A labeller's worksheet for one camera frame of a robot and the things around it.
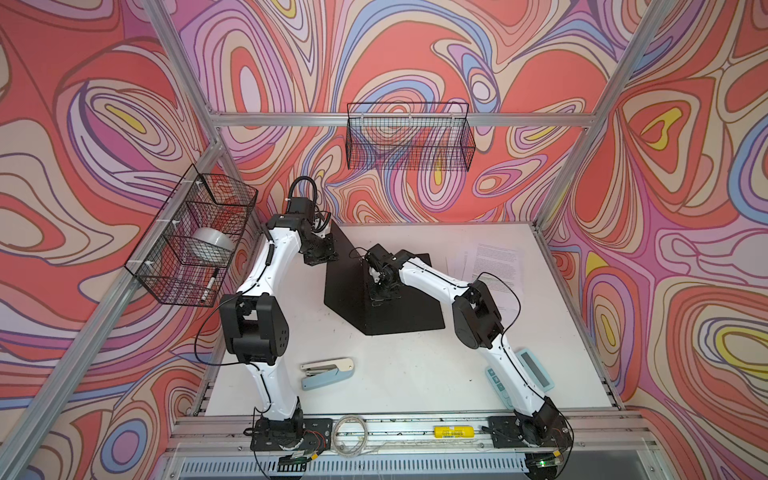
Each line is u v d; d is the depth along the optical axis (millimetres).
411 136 962
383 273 749
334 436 721
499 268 1070
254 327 494
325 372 810
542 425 633
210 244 700
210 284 723
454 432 729
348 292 976
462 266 1072
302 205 715
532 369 816
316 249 751
